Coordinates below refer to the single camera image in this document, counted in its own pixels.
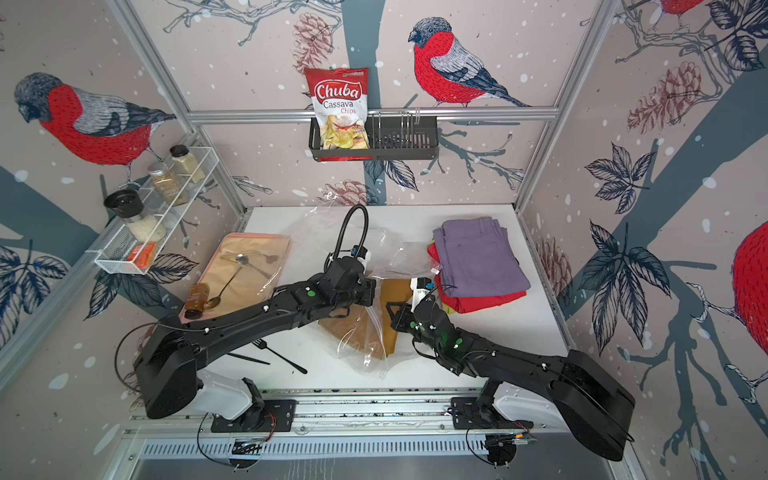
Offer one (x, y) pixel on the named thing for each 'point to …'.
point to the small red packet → (142, 255)
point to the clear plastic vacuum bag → (314, 235)
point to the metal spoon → (241, 259)
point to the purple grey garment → (476, 259)
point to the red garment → (469, 303)
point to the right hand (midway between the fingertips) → (385, 305)
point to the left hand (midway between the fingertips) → (381, 280)
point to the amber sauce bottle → (198, 297)
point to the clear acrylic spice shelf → (111, 257)
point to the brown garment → (370, 331)
